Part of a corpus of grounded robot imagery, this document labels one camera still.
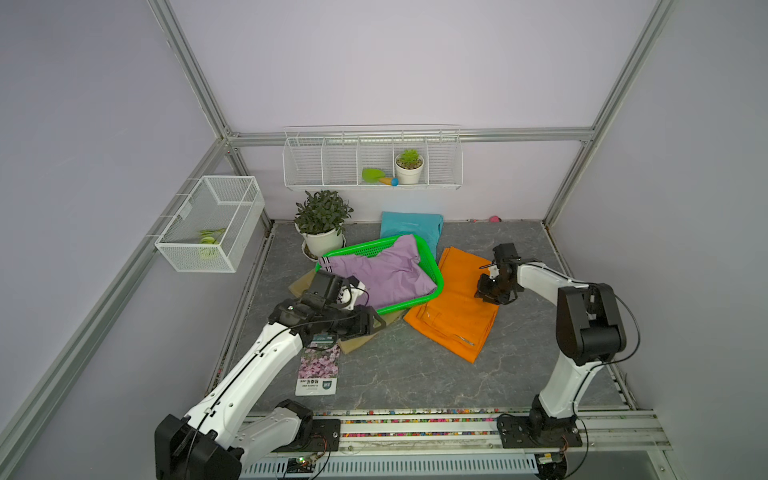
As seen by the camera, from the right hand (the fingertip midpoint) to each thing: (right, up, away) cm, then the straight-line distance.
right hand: (478, 293), depth 98 cm
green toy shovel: (-35, +40, +3) cm, 54 cm away
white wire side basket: (-78, +21, -15) cm, 83 cm away
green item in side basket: (-74, +16, -24) cm, 80 cm away
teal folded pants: (-16, +24, +19) cm, 35 cm away
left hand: (-32, -5, -25) cm, 41 cm away
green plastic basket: (-35, +15, +1) cm, 38 cm away
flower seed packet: (-50, -19, -13) cm, 55 cm away
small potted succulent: (-24, +40, -7) cm, 47 cm away
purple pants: (-28, +6, -1) cm, 28 cm away
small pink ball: (+14, +27, +26) cm, 40 cm away
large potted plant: (-52, +24, -2) cm, 58 cm away
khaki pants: (-40, -13, -12) cm, 43 cm away
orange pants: (-9, -7, -6) cm, 13 cm away
